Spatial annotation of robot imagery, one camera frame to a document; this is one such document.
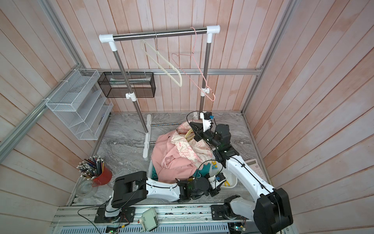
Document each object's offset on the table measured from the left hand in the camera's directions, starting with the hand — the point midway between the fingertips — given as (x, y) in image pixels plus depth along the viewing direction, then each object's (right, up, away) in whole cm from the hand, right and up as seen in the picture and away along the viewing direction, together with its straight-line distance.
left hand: (223, 180), depth 75 cm
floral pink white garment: (-13, +15, 0) cm, 19 cm away
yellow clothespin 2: (+6, -5, +8) cm, 11 cm away
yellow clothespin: (-1, +5, +14) cm, 15 cm away
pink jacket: (-27, +9, -5) cm, 29 cm away
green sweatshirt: (-11, +3, +3) cm, 12 cm away
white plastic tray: (0, +2, +14) cm, 14 cm away
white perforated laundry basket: (-39, +4, +5) cm, 40 cm away
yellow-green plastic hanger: (-18, +24, -1) cm, 30 cm away
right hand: (-17, +30, 0) cm, 35 cm away
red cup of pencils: (-70, +6, +3) cm, 70 cm away
